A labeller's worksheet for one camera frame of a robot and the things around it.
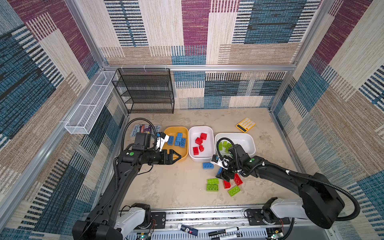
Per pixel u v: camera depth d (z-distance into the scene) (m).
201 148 0.98
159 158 0.64
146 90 1.11
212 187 0.83
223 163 0.74
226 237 0.69
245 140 1.02
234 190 0.83
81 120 0.89
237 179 0.85
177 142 0.99
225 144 0.69
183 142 0.99
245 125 1.09
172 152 0.66
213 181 0.85
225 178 0.75
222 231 0.70
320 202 0.42
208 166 0.91
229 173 0.75
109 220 0.39
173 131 1.07
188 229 0.70
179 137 0.99
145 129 1.06
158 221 0.73
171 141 0.99
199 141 1.02
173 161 0.67
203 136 1.04
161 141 0.69
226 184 0.83
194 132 1.05
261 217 0.71
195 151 0.97
